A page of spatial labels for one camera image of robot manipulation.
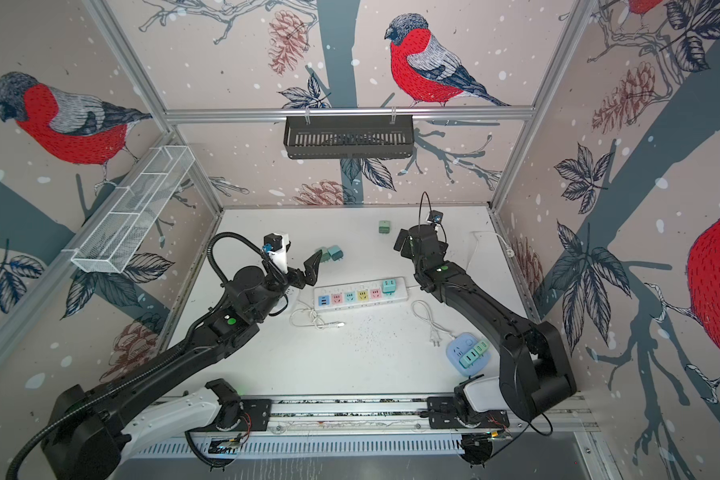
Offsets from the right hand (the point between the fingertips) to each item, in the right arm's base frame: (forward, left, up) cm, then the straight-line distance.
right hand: (413, 238), depth 86 cm
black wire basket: (+39, +22, +9) cm, 46 cm away
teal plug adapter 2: (-29, -14, -13) cm, 35 cm away
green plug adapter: (+6, +30, -19) cm, 36 cm away
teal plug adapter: (-9, +7, -13) cm, 17 cm away
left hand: (-13, +28, +11) cm, 33 cm away
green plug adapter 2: (+20, +9, -18) cm, 28 cm away
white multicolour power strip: (-10, +16, -16) cm, 25 cm away
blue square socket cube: (-25, -13, -17) cm, 33 cm away
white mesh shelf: (-5, +75, +15) cm, 77 cm away
